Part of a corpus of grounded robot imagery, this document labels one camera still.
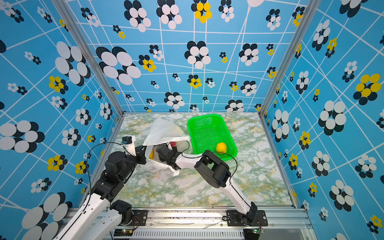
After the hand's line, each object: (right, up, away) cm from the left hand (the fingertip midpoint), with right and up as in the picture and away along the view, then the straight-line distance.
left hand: (146, 144), depth 74 cm
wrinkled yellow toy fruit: (+41, -4, +19) cm, 45 cm away
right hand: (+5, -7, +24) cm, 26 cm away
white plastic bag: (+7, +1, +5) cm, 9 cm away
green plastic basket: (+32, +6, +34) cm, 47 cm away
